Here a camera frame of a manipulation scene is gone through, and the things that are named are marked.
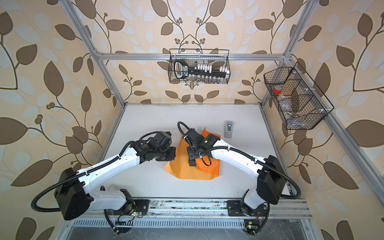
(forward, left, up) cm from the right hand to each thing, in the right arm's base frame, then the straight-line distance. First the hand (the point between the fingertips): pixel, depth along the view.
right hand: (193, 152), depth 80 cm
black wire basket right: (+14, -54, +21) cm, 60 cm away
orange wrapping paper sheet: (-4, +8, -13) cm, 15 cm away
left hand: (-1, +8, 0) cm, 8 cm away
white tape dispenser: (+22, -24, -10) cm, 34 cm away
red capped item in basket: (+31, -51, +16) cm, 61 cm away
